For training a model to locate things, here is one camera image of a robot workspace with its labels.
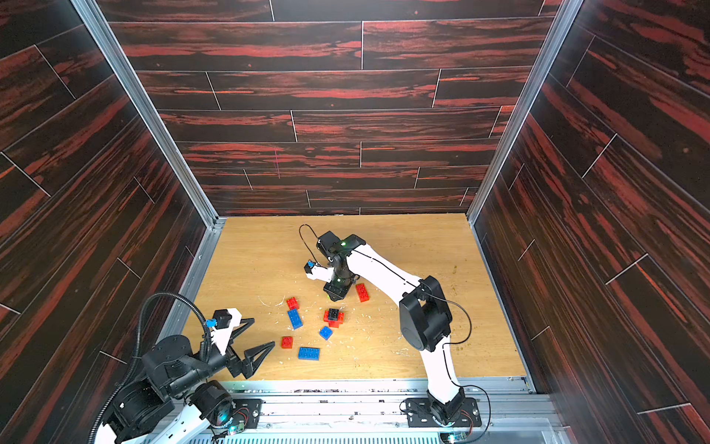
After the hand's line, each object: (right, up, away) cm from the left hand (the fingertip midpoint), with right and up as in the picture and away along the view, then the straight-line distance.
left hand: (264, 334), depth 65 cm
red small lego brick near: (0, -9, +21) cm, 23 cm away
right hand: (+18, +7, +24) cm, 31 cm away
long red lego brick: (+15, -4, +24) cm, 28 cm away
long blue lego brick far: (+2, -3, +25) cm, 26 cm away
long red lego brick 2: (+25, +5, +30) cm, 40 cm away
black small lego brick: (+15, 0, +19) cm, 24 cm away
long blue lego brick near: (+8, -12, +17) cm, 22 cm away
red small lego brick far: (+1, +2, +26) cm, 27 cm away
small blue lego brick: (+13, -6, +21) cm, 25 cm away
